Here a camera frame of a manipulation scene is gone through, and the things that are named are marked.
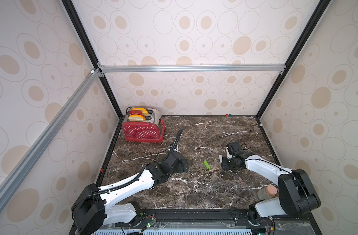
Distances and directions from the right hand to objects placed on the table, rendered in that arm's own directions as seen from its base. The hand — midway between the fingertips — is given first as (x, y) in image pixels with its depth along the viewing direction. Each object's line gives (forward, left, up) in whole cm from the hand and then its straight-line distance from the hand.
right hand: (223, 165), depth 91 cm
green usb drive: (0, +9, -1) cm, 9 cm away
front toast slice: (+20, +55, +20) cm, 62 cm away
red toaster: (+16, +46, +13) cm, 50 cm away
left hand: (-5, +24, +12) cm, 27 cm away
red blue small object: (+49, -12, -3) cm, 51 cm away
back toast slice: (+25, +51, +21) cm, 60 cm away
